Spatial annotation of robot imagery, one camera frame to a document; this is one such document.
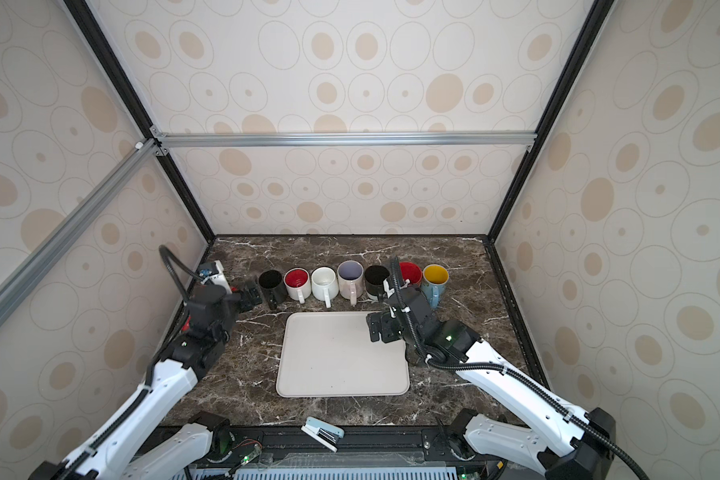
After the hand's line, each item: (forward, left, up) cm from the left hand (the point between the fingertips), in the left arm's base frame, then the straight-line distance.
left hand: (249, 276), depth 77 cm
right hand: (-8, -35, -5) cm, 36 cm away
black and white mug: (+8, -33, -13) cm, 36 cm away
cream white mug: (+13, -6, -22) cm, 27 cm away
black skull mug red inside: (+22, -47, -28) cm, 59 cm away
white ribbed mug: (+10, -17, -19) cm, 27 cm away
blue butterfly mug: (+9, -52, -15) cm, 54 cm away
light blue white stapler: (-32, -20, -22) cm, 44 cm away
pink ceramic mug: (+9, -25, -15) cm, 31 cm away
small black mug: (+8, 0, -18) cm, 20 cm away
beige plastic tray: (-11, -20, -25) cm, 34 cm away
